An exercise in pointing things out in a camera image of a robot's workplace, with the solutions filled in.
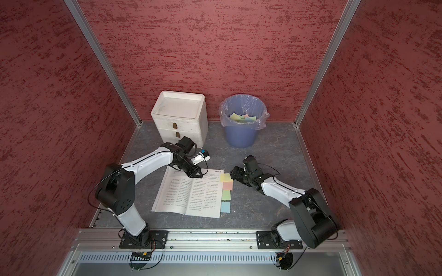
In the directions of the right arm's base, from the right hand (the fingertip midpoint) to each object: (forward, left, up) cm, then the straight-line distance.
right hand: (234, 177), depth 90 cm
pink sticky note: (-3, +4, -3) cm, 6 cm away
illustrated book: (-9, +28, +2) cm, 30 cm away
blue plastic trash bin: (+23, -6, +7) cm, 25 cm away
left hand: (-2, +19, +5) cm, 19 cm away
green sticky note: (-8, +5, -4) cm, 10 cm away
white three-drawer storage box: (+29, +31, +20) cm, 47 cm away
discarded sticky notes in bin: (+36, -7, +9) cm, 38 cm away
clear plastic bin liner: (+39, -7, +18) cm, 43 cm away
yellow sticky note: (+2, +5, -4) cm, 6 cm away
